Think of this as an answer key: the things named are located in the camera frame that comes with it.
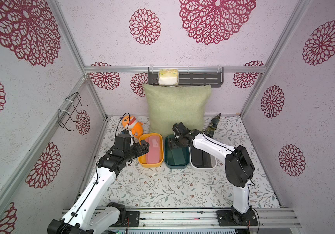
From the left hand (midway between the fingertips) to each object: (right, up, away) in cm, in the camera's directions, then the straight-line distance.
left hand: (142, 147), depth 78 cm
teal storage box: (+14, -10, +14) cm, 22 cm away
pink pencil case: (+4, -7, +12) cm, 14 cm away
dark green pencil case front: (+20, -6, +9) cm, 23 cm away
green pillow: (+13, +25, +11) cm, 30 cm away
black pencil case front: (+34, -8, +12) cm, 36 cm away
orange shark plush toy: (-10, +10, +28) cm, 31 cm away
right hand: (+16, +2, +14) cm, 22 cm away
